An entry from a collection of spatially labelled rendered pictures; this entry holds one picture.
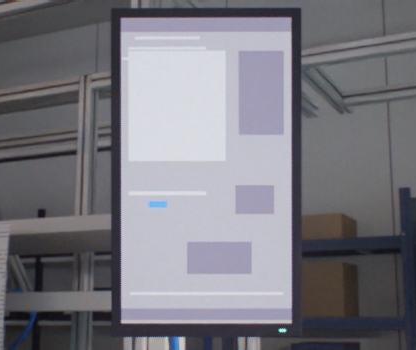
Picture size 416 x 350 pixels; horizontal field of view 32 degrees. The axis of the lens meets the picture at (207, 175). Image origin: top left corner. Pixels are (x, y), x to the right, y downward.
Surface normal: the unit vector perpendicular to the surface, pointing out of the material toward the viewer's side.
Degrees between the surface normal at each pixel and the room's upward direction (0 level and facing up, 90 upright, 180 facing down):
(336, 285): 90
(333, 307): 90
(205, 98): 101
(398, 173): 90
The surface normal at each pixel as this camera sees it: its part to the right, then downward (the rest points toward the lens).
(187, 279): 0.00, 0.00
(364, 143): -0.43, -0.17
